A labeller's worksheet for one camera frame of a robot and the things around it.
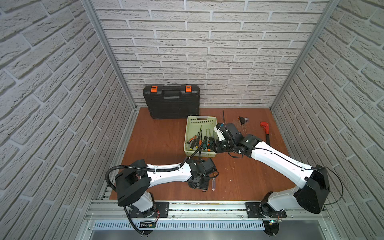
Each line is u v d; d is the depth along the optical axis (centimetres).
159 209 74
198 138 100
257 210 74
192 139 97
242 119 110
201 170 63
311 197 40
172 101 96
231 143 58
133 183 42
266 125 107
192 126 107
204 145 95
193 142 97
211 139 97
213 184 85
